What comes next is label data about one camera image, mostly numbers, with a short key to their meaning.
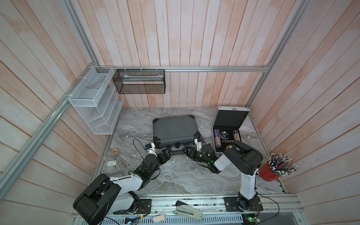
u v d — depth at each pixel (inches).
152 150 29.3
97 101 27.0
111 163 34.7
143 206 28.8
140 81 41.3
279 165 29.4
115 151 37.5
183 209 28.1
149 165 25.2
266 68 36.9
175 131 36.7
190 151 33.4
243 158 21.5
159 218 27.0
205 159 31.2
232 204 28.6
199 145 34.7
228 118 37.4
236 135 38.6
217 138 38.4
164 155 30.0
